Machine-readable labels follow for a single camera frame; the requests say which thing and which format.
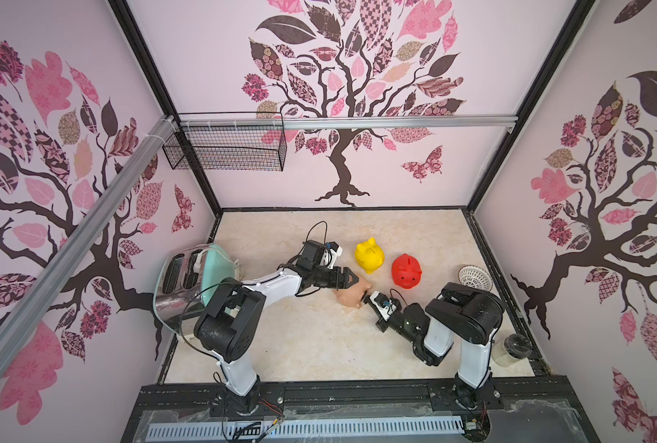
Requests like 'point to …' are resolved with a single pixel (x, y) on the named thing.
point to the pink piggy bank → (352, 296)
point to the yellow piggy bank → (369, 256)
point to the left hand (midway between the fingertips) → (350, 285)
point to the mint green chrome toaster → (186, 280)
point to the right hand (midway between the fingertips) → (371, 297)
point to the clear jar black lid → (512, 350)
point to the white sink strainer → (475, 277)
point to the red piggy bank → (406, 270)
